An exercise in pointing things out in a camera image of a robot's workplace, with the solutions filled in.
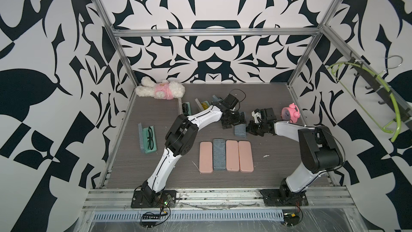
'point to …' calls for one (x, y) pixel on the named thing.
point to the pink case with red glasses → (206, 157)
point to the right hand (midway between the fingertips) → (245, 126)
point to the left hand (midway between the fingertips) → (240, 121)
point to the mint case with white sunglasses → (219, 154)
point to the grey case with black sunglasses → (186, 108)
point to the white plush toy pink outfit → (164, 89)
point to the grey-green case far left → (147, 138)
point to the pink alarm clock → (291, 113)
